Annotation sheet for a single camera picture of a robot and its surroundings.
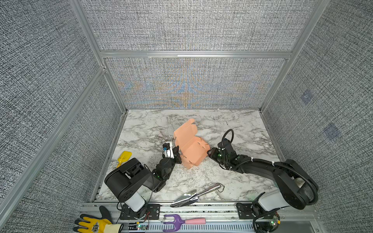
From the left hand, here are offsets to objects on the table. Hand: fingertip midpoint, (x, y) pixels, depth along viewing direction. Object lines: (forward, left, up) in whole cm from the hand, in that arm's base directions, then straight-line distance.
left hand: (181, 146), depth 85 cm
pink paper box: (+3, -7, -9) cm, 12 cm away
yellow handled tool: (-1, +36, -10) cm, 38 cm away
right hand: (0, -16, -5) cm, 16 cm away
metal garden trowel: (-25, -5, -11) cm, 28 cm away
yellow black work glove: (-36, +42, -7) cm, 56 cm away
